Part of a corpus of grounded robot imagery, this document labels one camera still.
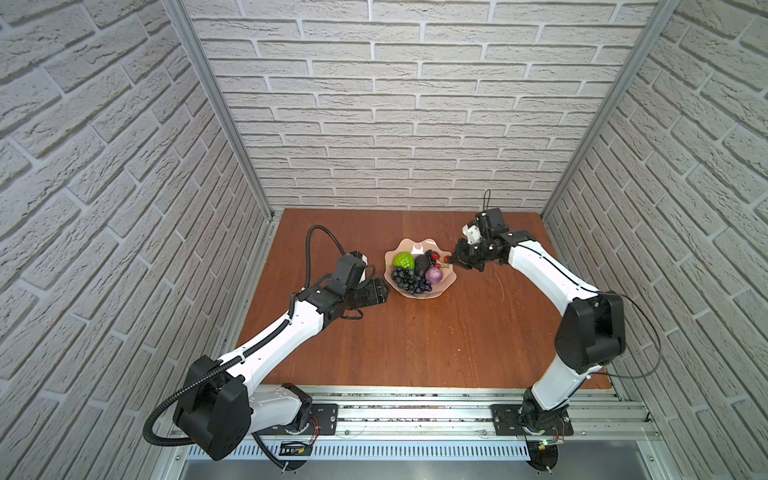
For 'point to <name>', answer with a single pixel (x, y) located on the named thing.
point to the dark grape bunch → (407, 280)
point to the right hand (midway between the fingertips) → (443, 254)
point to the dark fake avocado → (421, 264)
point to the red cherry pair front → (435, 256)
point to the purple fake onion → (434, 275)
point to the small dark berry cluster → (429, 254)
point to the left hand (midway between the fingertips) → (381, 286)
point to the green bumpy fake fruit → (405, 260)
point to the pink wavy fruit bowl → (448, 265)
